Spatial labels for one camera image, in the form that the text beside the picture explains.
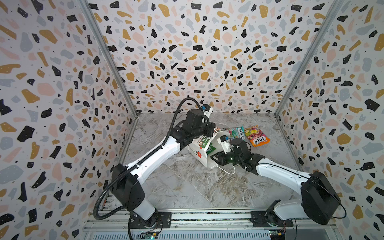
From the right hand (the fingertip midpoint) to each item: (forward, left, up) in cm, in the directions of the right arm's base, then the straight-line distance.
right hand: (211, 154), depth 81 cm
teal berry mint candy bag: (+25, -20, -13) cm, 34 cm away
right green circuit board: (-34, -31, -16) cm, 49 cm away
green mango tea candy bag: (+3, +3, +5) cm, 7 cm away
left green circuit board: (-35, +29, -14) cm, 48 cm away
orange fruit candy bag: (+22, -33, -13) cm, 41 cm away
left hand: (+9, -2, +16) cm, 18 cm away
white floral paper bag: (+5, +10, -1) cm, 11 cm away
